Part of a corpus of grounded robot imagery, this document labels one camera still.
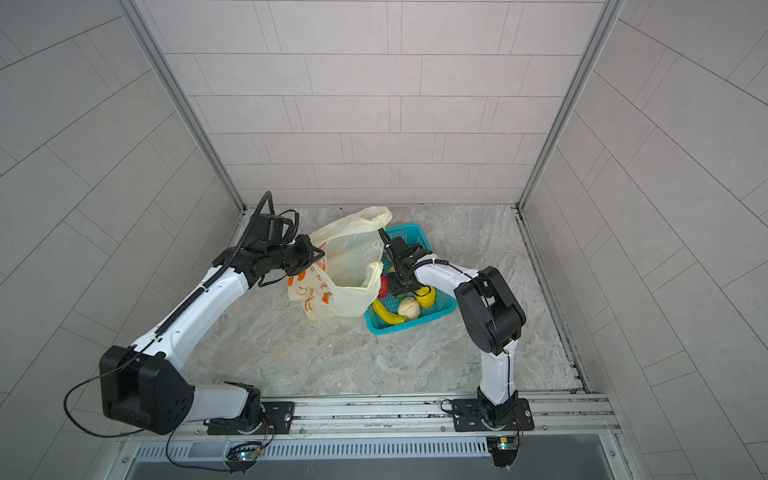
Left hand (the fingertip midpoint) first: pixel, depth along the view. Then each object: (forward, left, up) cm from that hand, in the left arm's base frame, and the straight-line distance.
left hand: (332, 247), depth 79 cm
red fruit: (-14, -15, +5) cm, 21 cm away
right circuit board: (-42, -42, -19) cm, 63 cm away
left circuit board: (-44, +16, -17) cm, 50 cm away
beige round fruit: (-10, -21, -14) cm, 27 cm away
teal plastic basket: (-11, -15, -17) cm, 25 cm away
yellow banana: (-10, -12, -17) cm, 23 cm away
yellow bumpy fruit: (-8, -26, -17) cm, 32 cm away
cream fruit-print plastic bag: (-3, -2, -12) cm, 13 cm away
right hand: (-1, -17, -21) cm, 27 cm away
